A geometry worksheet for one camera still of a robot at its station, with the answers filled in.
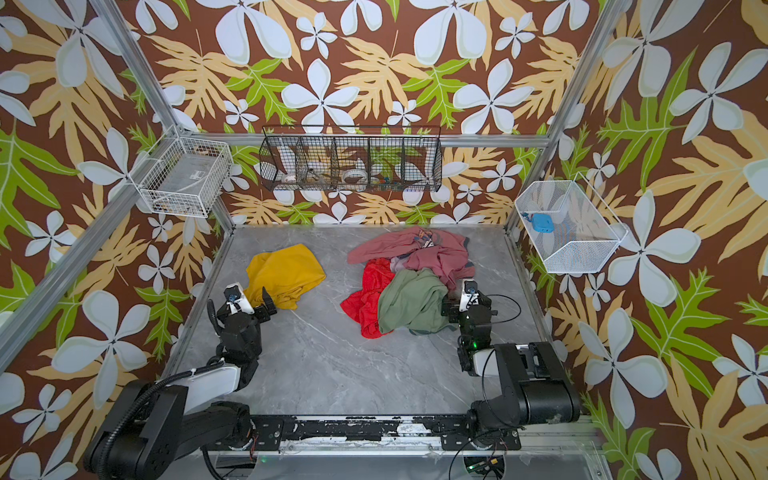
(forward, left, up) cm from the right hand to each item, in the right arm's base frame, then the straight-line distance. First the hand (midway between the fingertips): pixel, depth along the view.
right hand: (461, 291), depth 91 cm
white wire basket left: (+25, +83, +26) cm, 90 cm away
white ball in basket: (+33, +55, +18) cm, 66 cm away
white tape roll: (+34, +33, +18) cm, 51 cm away
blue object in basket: (+13, -22, +17) cm, 30 cm away
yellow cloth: (+11, +58, -5) cm, 59 cm away
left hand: (-3, +64, +5) cm, 65 cm away
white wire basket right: (+11, -29, +18) cm, 36 cm away
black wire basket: (+37, +34, +23) cm, 56 cm away
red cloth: (-3, +31, -4) cm, 31 cm away
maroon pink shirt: (+21, +9, -4) cm, 24 cm away
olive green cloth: (-4, +16, 0) cm, 16 cm away
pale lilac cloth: (+15, +19, -6) cm, 25 cm away
